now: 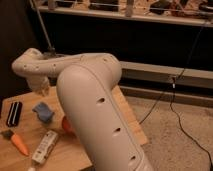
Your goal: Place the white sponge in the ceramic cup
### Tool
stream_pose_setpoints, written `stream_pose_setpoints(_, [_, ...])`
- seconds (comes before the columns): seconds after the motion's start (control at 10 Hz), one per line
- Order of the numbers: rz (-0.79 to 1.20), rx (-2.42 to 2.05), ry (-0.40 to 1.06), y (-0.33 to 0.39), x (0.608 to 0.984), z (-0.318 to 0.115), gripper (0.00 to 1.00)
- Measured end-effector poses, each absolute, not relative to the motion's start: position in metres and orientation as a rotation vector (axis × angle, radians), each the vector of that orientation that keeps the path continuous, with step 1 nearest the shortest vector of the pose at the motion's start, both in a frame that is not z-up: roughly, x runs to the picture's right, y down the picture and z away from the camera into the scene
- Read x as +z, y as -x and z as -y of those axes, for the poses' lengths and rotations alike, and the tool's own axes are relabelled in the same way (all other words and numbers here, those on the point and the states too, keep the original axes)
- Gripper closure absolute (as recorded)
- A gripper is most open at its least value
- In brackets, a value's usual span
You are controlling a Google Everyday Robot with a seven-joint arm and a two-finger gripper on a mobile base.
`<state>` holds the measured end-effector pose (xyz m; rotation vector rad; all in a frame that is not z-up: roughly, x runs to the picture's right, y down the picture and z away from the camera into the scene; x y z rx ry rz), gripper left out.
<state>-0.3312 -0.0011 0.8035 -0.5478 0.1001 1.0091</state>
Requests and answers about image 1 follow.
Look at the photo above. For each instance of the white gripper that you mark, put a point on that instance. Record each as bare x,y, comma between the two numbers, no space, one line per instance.
39,85

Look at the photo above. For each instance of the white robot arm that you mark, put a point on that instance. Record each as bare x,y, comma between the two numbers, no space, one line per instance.
84,89

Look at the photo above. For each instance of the orange ceramic cup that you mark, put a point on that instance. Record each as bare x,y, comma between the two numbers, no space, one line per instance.
67,127

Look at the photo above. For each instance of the black rectangular case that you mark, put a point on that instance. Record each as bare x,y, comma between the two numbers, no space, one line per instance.
14,114

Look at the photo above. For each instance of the white remote controller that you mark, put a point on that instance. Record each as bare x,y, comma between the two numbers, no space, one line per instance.
45,147

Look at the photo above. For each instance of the orange toy carrot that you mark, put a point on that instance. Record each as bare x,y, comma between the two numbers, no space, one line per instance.
16,141

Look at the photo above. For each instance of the grey metal pole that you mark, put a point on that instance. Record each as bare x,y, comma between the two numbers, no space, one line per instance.
51,48

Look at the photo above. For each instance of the long shelf with clutter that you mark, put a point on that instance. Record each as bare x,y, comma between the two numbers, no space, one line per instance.
161,11

